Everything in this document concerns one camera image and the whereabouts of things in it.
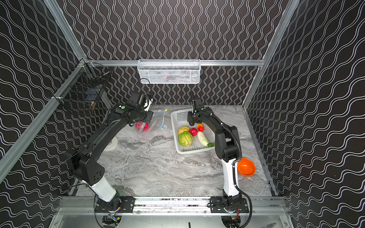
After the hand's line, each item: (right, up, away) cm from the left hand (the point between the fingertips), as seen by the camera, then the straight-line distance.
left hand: (152, 115), depth 81 cm
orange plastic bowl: (+55, -31, +2) cm, 63 cm away
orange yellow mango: (+29, -6, +22) cm, 37 cm away
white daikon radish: (+31, -16, +13) cm, 37 cm away
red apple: (-6, -6, -3) cm, 9 cm away
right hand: (+24, -1, +20) cm, 31 cm away
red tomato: (+25, -11, +16) cm, 32 cm away
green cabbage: (+19, -15, +9) cm, 26 cm away
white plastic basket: (+15, -1, +25) cm, 29 cm away
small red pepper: (+30, -9, +19) cm, 37 cm away
